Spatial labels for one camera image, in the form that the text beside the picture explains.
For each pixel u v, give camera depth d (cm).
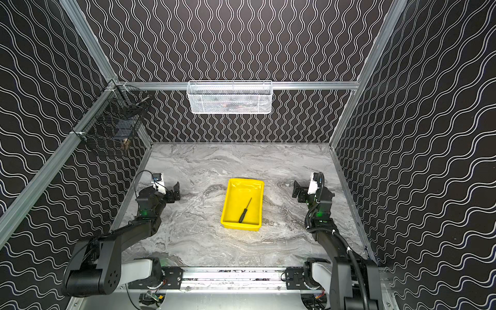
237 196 97
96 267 42
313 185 75
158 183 75
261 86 93
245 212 92
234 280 76
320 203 64
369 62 84
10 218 50
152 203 70
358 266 41
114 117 96
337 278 42
